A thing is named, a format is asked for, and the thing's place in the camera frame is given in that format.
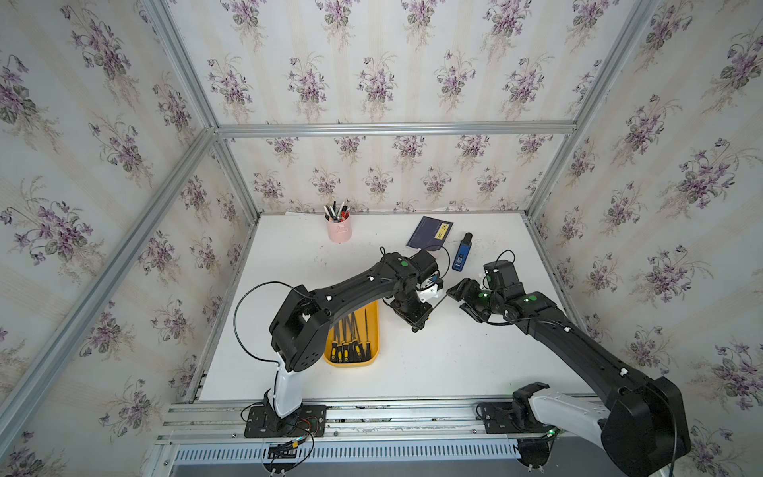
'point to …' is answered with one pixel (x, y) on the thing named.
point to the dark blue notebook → (430, 234)
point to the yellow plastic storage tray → (374, 330)
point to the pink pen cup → (339, 232)
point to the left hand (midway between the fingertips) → (424, 326)
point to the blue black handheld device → (463, 252)
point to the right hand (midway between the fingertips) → (455, 297)
